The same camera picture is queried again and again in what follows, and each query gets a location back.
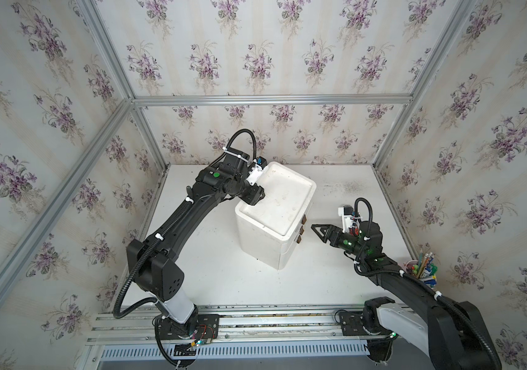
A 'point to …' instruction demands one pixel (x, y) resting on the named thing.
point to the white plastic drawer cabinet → (269, 231)
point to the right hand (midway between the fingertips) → (321, 229)
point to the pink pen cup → (423, 268)
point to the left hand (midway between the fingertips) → (257, 192)
